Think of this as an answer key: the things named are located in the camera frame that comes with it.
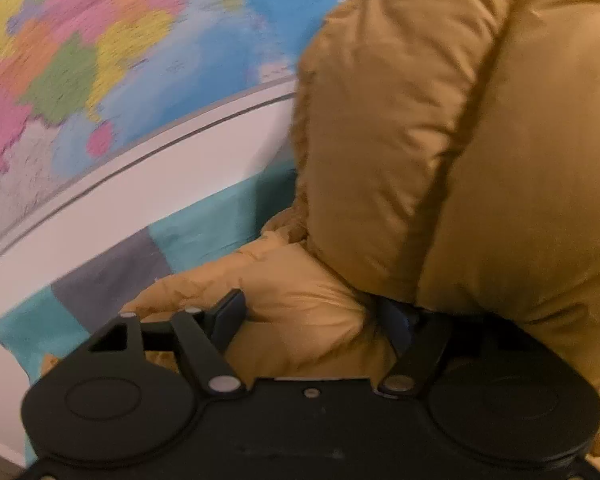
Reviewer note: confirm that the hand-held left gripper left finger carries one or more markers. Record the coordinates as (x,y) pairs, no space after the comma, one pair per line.
(227,316)

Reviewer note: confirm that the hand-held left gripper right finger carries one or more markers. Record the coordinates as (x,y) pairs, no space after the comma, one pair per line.
(397,322)

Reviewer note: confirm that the tan down jacket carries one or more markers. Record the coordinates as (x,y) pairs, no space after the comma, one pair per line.
(430,110)

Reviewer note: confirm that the teal and grey bed sheet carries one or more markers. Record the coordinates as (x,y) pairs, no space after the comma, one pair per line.
(195,230)

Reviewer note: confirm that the colourful wall map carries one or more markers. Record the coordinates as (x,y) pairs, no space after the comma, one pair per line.
(80,60)

